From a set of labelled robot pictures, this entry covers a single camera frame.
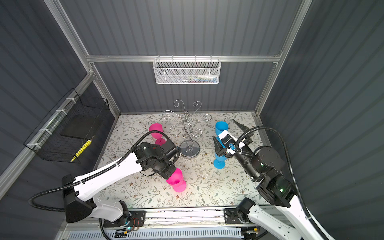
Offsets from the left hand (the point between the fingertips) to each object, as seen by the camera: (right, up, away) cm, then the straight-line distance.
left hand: (171, 172), depth 72 cm
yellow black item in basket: (-41, +11, -4) cm, 43 cm away
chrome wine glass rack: (+8, +8, +24) cm, 26 cm away
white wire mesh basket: (+6, +65, +40) cm, 76 cm away
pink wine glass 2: (-13, +13, +30) cm, 35 cm away
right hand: (+24, +22, -18) cm, 37 cm away
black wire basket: (-52, +16, -9) cm, 55 cm away
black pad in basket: (-51, +23, +5) cm, 56 cm away
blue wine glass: (+27, +1, +19) cm, 33 cm away
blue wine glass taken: (+28, +23, +23) cm, 43 cm away
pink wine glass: (+2, -6, +5) cm, 8 cm away
